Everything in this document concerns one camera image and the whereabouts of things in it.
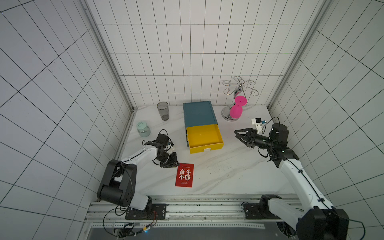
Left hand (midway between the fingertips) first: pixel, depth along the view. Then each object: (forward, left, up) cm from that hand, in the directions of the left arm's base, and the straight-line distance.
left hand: (176, 166), depth 85 cm
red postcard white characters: (-5, -5, -3) cm, 8 cm away
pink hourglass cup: (+33, -38, +13) cm, 52 cm away
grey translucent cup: (+40, +12, +9) cm, 42 cm away
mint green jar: (+24, +24, +3) cm, 34 cm away
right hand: (+9, -32, +22) cm, 40 cm away
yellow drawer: (+13, -15, +12) cm, 23 cm away
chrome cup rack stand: (+42, -39, +23) cm, 62 cm away
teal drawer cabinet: (+26, -13, +18) cm, 34 cm away
